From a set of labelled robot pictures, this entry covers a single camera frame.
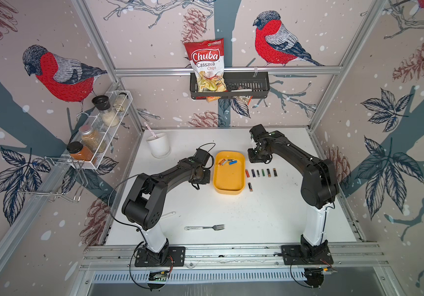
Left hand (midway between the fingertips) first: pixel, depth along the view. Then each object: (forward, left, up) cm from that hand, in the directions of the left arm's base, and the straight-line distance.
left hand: (208, 175), depth 93 cm
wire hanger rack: (-19, +46, +32) cm, 59 cm away
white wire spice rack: (+3, +40, +31) cm, 50 cm away
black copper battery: (+4, -33, -3) cm, 33 cm away
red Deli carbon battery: (+4, -21, -4) cm, 22 cm away
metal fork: (-24, -4, -4) cm, 25 cm away
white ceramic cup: (+17, +28, +4) cm, 33 cm away
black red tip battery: (-4, -22, -4) cm, 23 cm away
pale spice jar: (+24, +42, +29) cm, 56 cm away
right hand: (+8, -23, +5) cm, 25 cm away
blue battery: (+11, -13, -4) cm, 18 cm away
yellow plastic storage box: (+4, -11, -3) cm, 12 cm away
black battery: (+4, -27, -4) cm, 28 cm away
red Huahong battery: (+11, -7, -4) cm, 14 cm away
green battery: (+5, -30, -5) cm, 31 cm away
